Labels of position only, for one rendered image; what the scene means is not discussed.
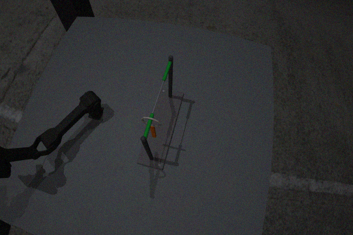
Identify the orange handle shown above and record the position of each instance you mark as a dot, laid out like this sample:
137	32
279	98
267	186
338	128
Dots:
152	127

